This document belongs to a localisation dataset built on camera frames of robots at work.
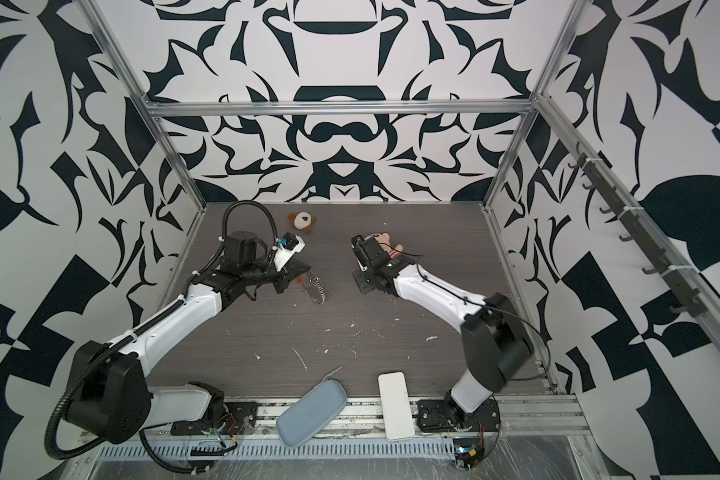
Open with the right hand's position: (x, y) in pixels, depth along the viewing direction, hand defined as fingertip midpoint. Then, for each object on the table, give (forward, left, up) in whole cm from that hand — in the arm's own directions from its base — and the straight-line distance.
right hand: (368, 271), depth 87 cm
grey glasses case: (-33, +14, -10) cm, 37 cm away
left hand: (-1, +16, +9) cm, 18 cm away
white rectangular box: (-33, -6, -7) cm, 35 cm away
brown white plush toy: (+27, +24, -8) cm, 37 cm away
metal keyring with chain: (-5, +14, -8) cm, 17 cm away
